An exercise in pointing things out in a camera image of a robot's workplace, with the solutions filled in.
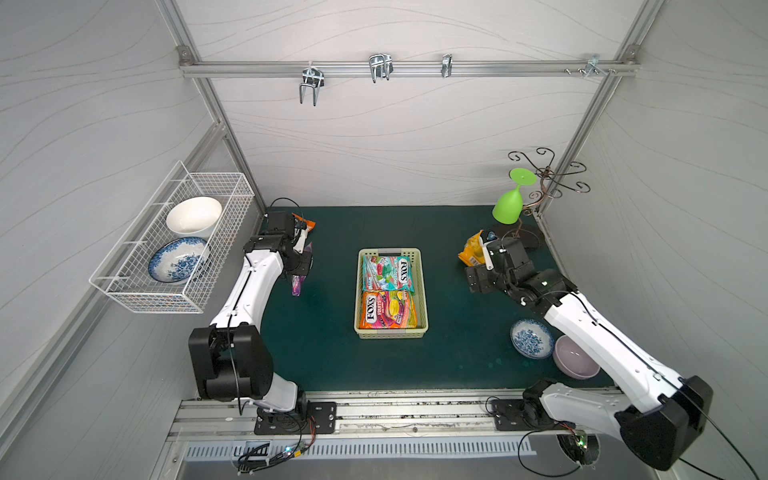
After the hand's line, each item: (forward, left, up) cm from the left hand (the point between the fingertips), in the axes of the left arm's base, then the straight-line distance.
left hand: (298, 264), depth 85 cm
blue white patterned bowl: (-15, -69, -15) cm, 72 cm away
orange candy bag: (+29, +6, -15) cm, 33 cm away
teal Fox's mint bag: (+3, -26, -9) cm, 27 cm away
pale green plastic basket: (-1, -36, -9) cm, 37 cm away
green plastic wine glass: (+17, -62, +8) cm, 65 cm away
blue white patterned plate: (-11, +20, +17) cm, 28 cm away
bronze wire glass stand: (+42, -89, -6) cm, 98 cm away
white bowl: (+5, +25, +15) cm, 29 cm away
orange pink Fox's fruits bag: (-8, -26, -12) cm, 30 cm away
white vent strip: (-43, +9, -17) cm, 47 cm away
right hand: (-3, -53, +5) cm, 53 cm away
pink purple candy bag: (-4, 0, -3) cm, 5 cm away
